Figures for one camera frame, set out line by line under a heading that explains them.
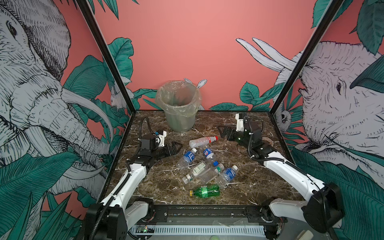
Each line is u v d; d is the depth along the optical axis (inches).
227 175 32.3
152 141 25.3
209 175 34.5
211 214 29.6
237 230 27.6
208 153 35.7
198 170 33.0
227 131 27.6
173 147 28.2
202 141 38.4
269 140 40.7
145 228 27.6
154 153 26.5
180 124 40.9
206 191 30.1
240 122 27.6
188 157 34.8
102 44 32.2
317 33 30.6
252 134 22.6
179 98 45.2
